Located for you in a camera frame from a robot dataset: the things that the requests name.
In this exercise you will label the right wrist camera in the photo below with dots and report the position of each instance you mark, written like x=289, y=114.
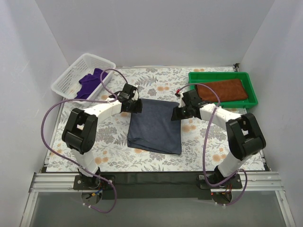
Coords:
x=188, y=98

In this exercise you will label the aluminium frame rail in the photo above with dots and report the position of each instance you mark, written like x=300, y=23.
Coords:
x=63, y=182

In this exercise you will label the floral table mat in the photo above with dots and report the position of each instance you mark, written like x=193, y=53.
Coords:
x=203, y=147

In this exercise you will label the purple cloth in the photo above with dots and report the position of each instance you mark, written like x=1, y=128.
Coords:
x=89, y=83

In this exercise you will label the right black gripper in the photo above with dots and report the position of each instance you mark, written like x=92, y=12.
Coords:
x=177, y=113

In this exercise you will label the white plastic basket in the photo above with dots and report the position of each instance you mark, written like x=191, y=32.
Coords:
x=68, y=84

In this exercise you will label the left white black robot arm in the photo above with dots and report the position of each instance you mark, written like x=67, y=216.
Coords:
x=81, y=128

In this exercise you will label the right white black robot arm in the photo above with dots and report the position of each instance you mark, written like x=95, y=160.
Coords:
x=244, y=134

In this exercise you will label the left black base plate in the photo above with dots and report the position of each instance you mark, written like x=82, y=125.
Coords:
x=82, y=182

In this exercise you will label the grey cloth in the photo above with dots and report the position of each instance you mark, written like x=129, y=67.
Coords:
x=153, y=130

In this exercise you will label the brown towel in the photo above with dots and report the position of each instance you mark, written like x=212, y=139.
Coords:
x=226, y=90

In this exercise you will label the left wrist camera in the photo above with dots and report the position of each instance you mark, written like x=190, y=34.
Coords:
x=129, y=92

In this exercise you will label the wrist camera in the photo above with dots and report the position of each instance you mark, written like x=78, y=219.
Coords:
x=188, y=98
x=129, y=92

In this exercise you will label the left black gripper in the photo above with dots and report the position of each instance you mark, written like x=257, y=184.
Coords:
x=136, y=105

